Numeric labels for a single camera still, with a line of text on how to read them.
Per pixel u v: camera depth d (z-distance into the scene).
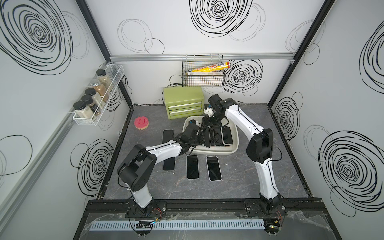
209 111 0.87
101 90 0.71
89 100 0.63
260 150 0.57
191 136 0.70
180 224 0.77
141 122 1.05
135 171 0.46
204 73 0.88
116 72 0.99
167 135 1.01
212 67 0.87
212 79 0.87
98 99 0.69
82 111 0.61
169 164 0.89
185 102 1.00
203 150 0.87
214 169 0.82
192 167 0.88
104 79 0.75
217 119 0.78
